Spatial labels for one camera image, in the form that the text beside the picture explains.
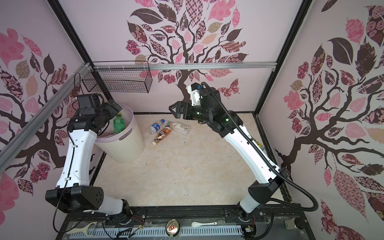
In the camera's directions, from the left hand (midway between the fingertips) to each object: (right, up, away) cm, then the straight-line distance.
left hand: (112, 111), depth 73 cm
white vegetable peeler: (-12, -58, -3) cm, 59 cm away
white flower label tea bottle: (+31, -9, +31) cm, 45 cm away
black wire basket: (-8, +25, +22) cm, 34 cm away
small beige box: (+87, -54, -3) cm, 103 cm away
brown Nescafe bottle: (+18, -13, +28) cm, 36 cm away
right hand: (+34, +1, -11) cm, 36 cm away
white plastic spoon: (+42, -56, -1) cm, 70 cm away
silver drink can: (+32, -51, -11) cm, 61 cm away
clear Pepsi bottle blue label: (+12, -8, +33) cm, 36 cm away
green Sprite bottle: (-2, -7, +10) cm, 13 cm away
